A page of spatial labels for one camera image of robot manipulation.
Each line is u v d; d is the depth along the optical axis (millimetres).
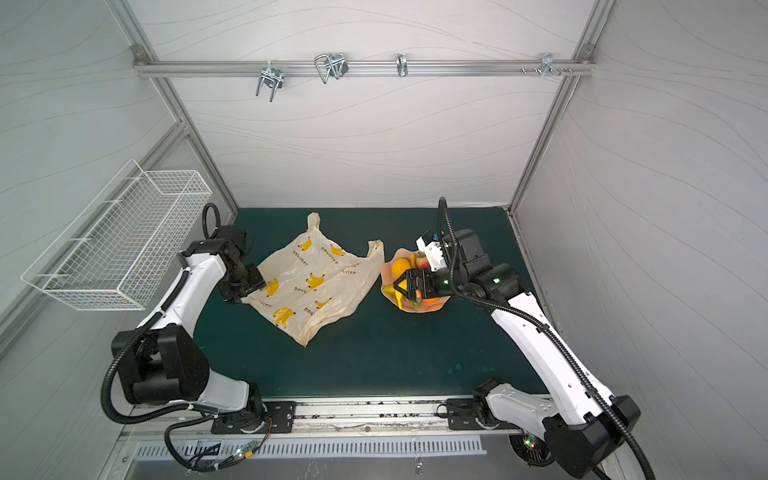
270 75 780
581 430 363
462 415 735
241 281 699
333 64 766
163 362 421
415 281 600
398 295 881
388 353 833
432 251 638
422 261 975
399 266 961
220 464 660
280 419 734
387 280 970
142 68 767
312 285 912
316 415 748
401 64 782
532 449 726
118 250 684
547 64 764
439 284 605
